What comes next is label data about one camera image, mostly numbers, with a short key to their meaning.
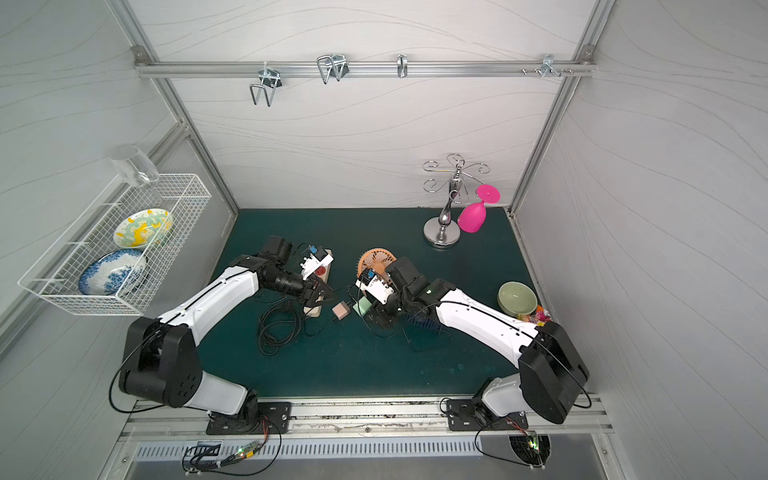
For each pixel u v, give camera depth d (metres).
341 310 0.91
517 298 0.93
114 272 0.63
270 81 0.78
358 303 0.78
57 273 0.56
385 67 0.77
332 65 0.76
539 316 0.86
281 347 0.84
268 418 0.73
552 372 0.42
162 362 0.43
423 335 0.87
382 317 0.69
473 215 0.96
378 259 0.93
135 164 0.64
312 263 0.75
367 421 0.74
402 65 0.78
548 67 0.77
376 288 0.70
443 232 1.12
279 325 0.86
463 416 0.73
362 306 0.78
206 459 0.69
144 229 0.70
